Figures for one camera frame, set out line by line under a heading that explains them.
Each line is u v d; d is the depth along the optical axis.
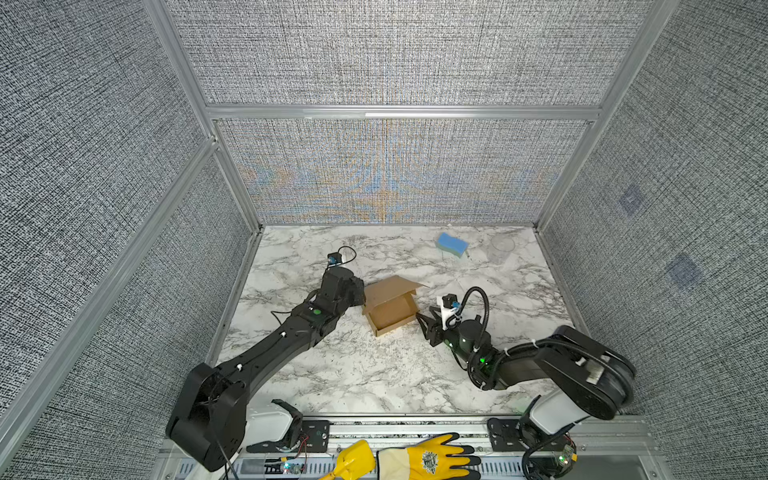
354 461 0.69
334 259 0.73
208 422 0.40
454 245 1.13
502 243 1.07
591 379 0.45
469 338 0.67
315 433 0.74
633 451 0.74
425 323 0.81
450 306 0.74
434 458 0.68
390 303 0.77
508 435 0.73
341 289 0.67
